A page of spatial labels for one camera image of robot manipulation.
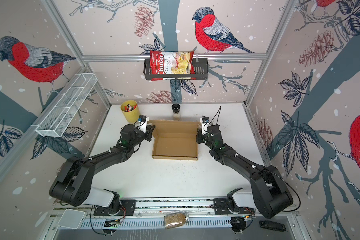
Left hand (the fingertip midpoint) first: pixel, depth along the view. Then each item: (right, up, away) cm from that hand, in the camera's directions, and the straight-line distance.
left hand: (154, 125), depth 86 cm
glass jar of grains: (+14, -41, -20) cm, 48 cm away
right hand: (+24, -3, 0) cm, 25 cm away
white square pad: (-37, -44, -16) cm, 59 cm away
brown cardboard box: (+12, -10, +14) cm, 21 cm away
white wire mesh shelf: (-44, +1, -16) cm, 47 cm away
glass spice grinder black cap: (+12, +12, +18) cm, 24 cm away
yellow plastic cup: (-19, +9, +13) cm, 24 cm away
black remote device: (+59, -45, -19) cm, 76 cm away
